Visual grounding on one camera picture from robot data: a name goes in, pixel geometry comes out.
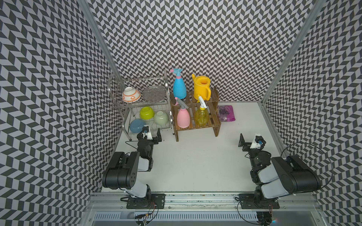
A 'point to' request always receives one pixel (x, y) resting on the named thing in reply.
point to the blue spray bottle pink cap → (179, 89)
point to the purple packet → (226, 113)
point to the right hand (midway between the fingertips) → (248, 135)
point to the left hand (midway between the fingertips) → (151, 129)
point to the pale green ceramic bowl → (160, 118)
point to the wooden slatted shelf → (213, 107)
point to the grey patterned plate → (153, 93)
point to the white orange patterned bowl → (130, 94)
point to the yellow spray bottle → (201, 116)
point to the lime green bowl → (146, 113)
